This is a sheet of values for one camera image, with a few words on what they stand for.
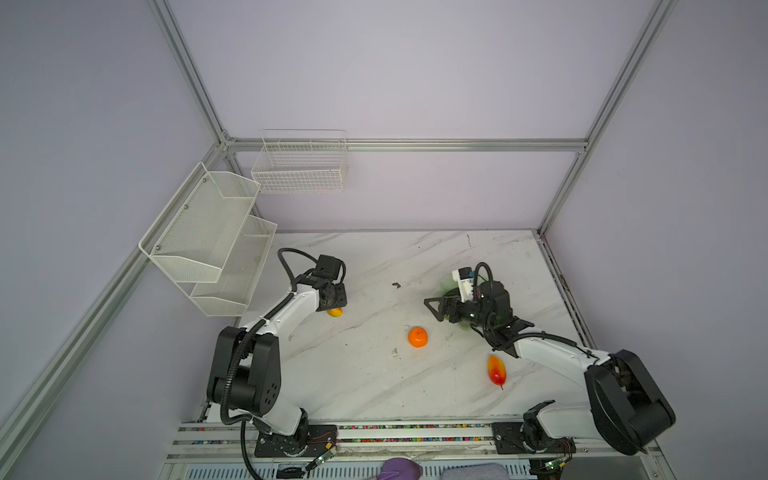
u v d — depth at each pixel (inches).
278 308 20.8
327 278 27.6
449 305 29.6
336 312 34.3
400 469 27.3
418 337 35.2
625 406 16.8
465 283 30.4
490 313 26.6
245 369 17.9
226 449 28.9
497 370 32.2
